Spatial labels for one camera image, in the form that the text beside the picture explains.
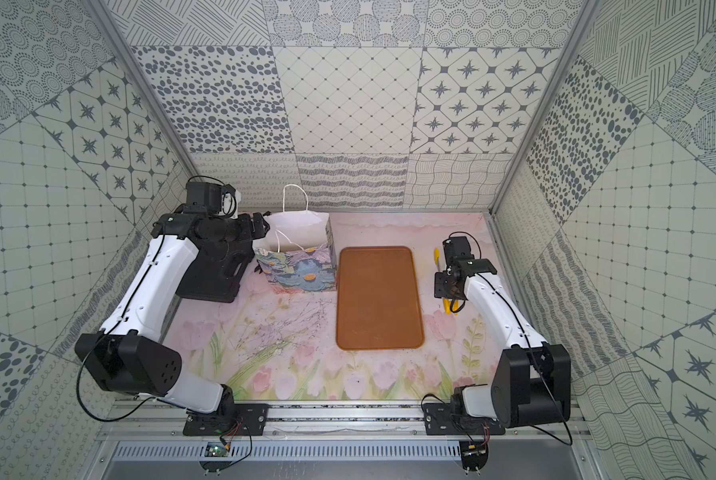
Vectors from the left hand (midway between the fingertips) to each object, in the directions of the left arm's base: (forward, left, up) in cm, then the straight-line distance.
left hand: (263, 227), depth 79 cm
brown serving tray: (-8, -31, -27) cm, 42 cm away
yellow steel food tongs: (-15, -50, -13) cm, 53 cm away
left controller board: (-47, +8, -30) cm, 56 cm away
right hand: (-9, -53, -17) cm, 56 cm away
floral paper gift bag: (-6, -11, -2) cm, 13 cm away
